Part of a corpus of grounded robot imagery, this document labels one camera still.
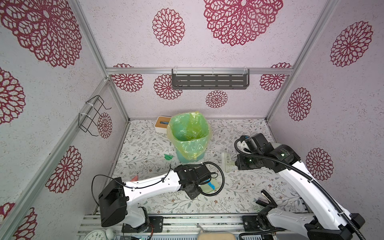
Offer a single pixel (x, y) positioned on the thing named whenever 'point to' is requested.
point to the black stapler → (272, 204)
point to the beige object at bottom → (216, 235)
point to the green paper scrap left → (168, 157)
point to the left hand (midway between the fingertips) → (191, 191)
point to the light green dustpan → (205, 187)
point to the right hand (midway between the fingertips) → (235, 160)
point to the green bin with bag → (189, 133)
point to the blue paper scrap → (212, 186)
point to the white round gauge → (95, 235)
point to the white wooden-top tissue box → (161, 123)
